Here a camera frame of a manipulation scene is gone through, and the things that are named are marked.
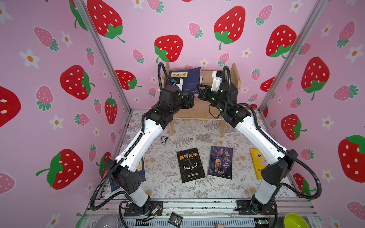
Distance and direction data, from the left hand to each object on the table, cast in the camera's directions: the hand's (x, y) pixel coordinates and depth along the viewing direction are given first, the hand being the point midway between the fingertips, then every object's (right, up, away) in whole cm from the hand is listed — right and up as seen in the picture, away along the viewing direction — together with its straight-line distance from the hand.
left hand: (189, 94), depth 71 cm
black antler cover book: (+1, -42, +17) cm, 45 cm away
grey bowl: (-40, -63, -3) cm, 75 cm away
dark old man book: (+20, -40, +19) cm, 49 cm away
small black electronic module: (-7, -63, -2) cm, 63 cm away
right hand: (+3, +4, -4) cm, 6 cm away
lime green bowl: (+52, -64, -1) cm, 82 cm away
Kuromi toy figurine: (-18, -27, +29) cm, 43 cm away
